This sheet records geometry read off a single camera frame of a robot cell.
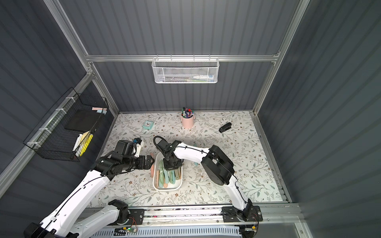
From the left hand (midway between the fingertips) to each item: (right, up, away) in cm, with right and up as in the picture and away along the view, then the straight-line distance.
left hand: (145, 160), depth 77 cm
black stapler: (+48, +17, +30) cm, 59 cm away
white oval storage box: (+8, -13, +7) cm, 17 cm away
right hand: (+11, -8, +12) cm, 18 cm away
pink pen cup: (+21, +20, +31) cm, 43 cm away
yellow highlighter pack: (-23, +12, -13) cm, 29 cm away
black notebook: (-33, +21, +1) cm, 39 cm away
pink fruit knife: (+5, -2, -4) cm, 6 cm away
